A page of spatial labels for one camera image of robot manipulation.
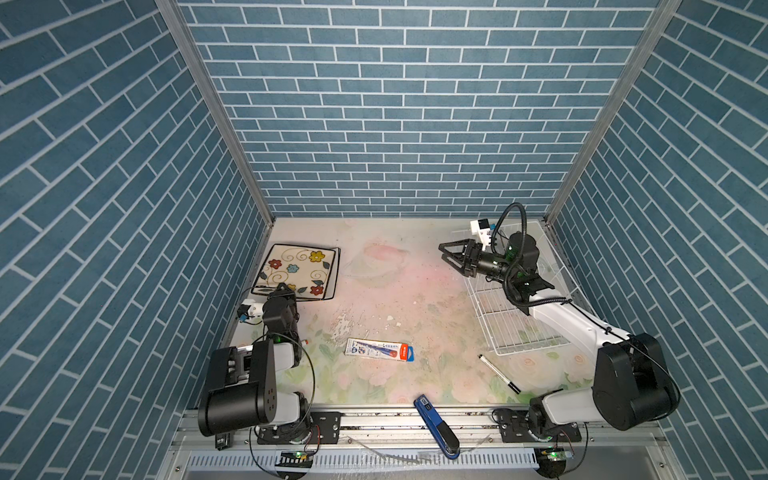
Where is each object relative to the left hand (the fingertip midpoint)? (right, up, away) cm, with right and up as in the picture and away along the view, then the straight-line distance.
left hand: (287, 277), depth 87 cm
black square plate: (+5, +1, +5) cm, 7 cm away
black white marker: (+61, -27, -5) cm, 67 cm away
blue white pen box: (+27, -21, -1) cm, 34 cm away
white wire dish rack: (+65, -15, +1) cm, 67 cm away
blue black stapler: (+43, -35, -18) cm, 58 cm away
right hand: (+44, +8, -12) cm, 46 cm away
